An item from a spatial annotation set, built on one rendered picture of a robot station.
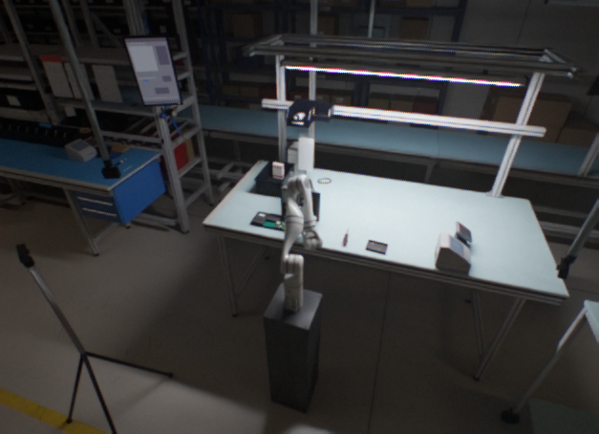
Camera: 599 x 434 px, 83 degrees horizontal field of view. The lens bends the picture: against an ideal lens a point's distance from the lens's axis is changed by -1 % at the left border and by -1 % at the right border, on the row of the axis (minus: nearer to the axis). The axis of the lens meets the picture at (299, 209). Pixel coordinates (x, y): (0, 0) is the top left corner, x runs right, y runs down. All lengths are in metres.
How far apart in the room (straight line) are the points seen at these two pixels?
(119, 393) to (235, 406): 0.78
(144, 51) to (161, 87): 0.27
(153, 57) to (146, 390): 2.25
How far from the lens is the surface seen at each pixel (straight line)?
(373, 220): 2.21
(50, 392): 3.05
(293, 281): 1.68
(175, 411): 2.63
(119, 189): 3.09
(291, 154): 2.55
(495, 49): 2.39
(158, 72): 2.81
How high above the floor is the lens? 2.28
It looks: 35 degrees down
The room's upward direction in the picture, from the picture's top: straight up
